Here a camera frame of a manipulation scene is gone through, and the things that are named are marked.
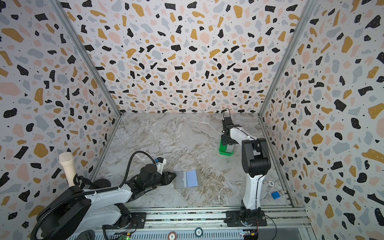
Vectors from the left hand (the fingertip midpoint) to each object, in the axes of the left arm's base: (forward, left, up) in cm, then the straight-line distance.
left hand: (178, 174), depth 83 cm
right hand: (+25, -34, -1) cm, 43 cm away
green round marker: (-26, -11, -6) cm, 29 cm away
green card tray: (+19, -27, -5) cm, 34 cm away
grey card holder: (-2, -1, -5) cm, 6 cm away
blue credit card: (0, -7, -7) cm, 10 cm away
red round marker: (-27, +1, -5) cm, 28 cm away
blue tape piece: (-11, -53, -5) cm, 54 cm away
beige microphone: (-3, +43, +24) cm, 49 cm away
